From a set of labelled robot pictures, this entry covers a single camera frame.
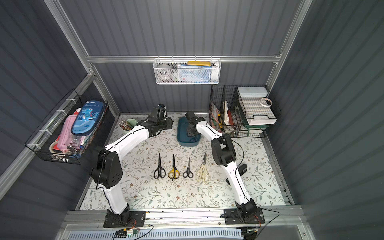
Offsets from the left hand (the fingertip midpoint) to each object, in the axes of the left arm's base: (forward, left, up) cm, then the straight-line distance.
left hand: (172, 122), depth 91 cm
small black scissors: (-25, -10, -18) cm, 32 cm away
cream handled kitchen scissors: (-26, -19, -18) cm, 37 cm away
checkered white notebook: (+5, -53, +2) cm, 53 cm away
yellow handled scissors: (-25, -2, -17) cm, 31 cm away
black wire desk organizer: (+11, -46, -1) cm, 48 cm away
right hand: (+6, -15, -16) cm, 23 cm away
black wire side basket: (-26, +49, +16) cm, 58 cm away
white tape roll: (+13, -62, +1) cm, 63 cm away
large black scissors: (-24, +7, -18) cm, 31 cm away
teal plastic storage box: (0, -6, -18) cm, 18 cm away
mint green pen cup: (-1, +28, -2) cm, 28 cm away
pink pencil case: (-22, +45, +12) cm, 51 cm away
